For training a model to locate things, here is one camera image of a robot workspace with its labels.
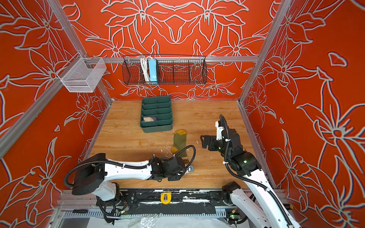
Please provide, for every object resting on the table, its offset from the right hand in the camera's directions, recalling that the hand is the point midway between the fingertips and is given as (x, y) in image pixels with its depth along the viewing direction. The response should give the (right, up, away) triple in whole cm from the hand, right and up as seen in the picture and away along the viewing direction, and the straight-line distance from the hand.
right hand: (206, 136), depth 71 cm
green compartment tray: (-32, +11, +32) cm, 46 cm away
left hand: (-13, -19, +8) cm, 25 cm away
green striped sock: (-14, -9, +24) cm, 29 cm away
